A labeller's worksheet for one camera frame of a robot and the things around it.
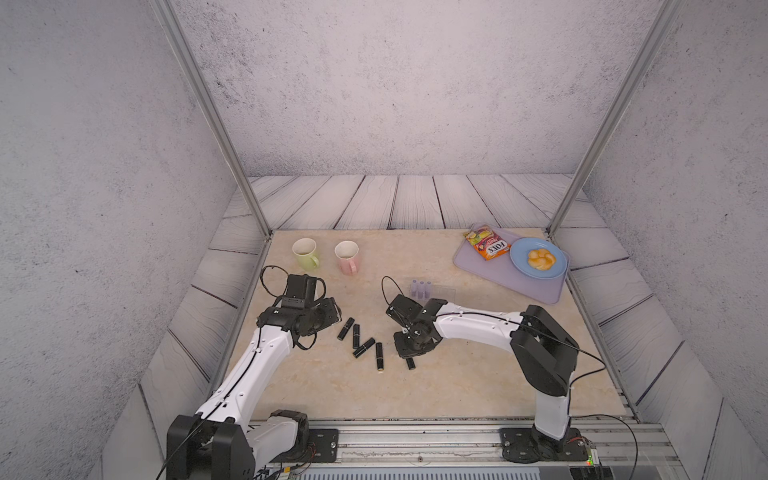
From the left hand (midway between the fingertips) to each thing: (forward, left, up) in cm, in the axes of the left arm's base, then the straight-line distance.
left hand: (338, 312), depth 83 cm
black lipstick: (+1, 0, -12) cm, 12 cm away
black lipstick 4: (-10, -20, -11) cm, 24 cm away
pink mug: (+27, 0, -5) cm, 27 cm away
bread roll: (+25, -68, -9) cm, 73 cm away
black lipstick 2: (-1, -4, -13) cm, 13 cm away
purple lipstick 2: (+10, -24, -5) cm, 27 cm away
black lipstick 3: (-8, -11, -12) cm, 18 cm away
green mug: (+28, +16, -4) cm, 32 cm away
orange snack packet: (+34, -51, -9) cm, 62 cm away
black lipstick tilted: (-5, -6, -12) cm, 14 cm away
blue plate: (+30, -62, -12) cm, 70 cm away
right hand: (-8, -18, -10) cm, 22 cm away
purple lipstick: (+11, -22, -6) cm, 25 cm away
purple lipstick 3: (+10, -26, -5) cm, 29 cm away
